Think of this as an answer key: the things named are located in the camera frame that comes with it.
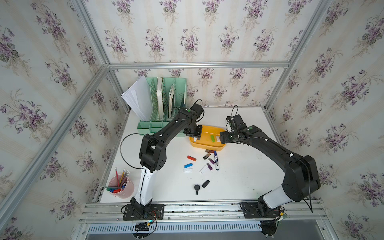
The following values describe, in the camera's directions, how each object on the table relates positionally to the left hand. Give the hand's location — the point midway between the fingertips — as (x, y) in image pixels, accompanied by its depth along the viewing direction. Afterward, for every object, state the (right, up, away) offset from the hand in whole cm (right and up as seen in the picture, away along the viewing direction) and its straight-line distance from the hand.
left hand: (198, 136), depth 90 cm
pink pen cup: (-41, -24, -14) cm, 50 cm away
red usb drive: (-4, -14, +3) cm, 15 cm away
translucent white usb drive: (+11, 0, -6) cm, 12 cm away
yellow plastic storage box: (+5, -5, +11) cm, 13 cm away
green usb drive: (+10, -2, +12) cm, 16 cm away
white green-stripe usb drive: (-2, -1, -2) cm, 3 cm away
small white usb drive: (-6, -19, -4) cm, 21 cm away
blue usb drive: (-6, -17, 0) cm, 19 cm away
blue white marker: (+11, -15, +1) cm, 19 cm away
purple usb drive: (+6, -18, -1) cm, 19 cm away
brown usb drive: (+7, -10, +5) cm, 13 cm away
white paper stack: (-39, +26, +7) cm, 47 cm away
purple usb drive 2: (+8, -15, +1) cm, 17 cm away
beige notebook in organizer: (-18, +29, +11) cm, 36 cm away
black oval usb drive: (+4, -25, -8) cm, 27 cm away
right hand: (+17, 0, -2) cm, 17 cm away
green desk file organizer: (-21, +26, +9) cm, 35 cm away
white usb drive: (+3, -19, -2) cm, 19 cm away
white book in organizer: (-25, +25, +5) cm, 35 cm away
